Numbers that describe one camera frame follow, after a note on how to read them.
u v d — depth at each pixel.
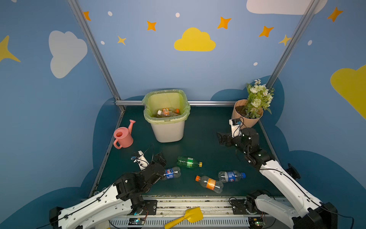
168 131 0.91
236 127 0.66
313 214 0.39
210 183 0.78
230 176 0.80
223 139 0.70
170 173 0.81
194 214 0.72
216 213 0.75
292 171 0.72
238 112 1.04
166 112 0.96
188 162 0.86
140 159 0.64
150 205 0.76
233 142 0.69
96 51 0.85
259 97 0.86
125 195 0.47
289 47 0.84
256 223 0.72
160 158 0.66
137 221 0.71
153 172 0.51
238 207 0.75
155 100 0.92
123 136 0.90
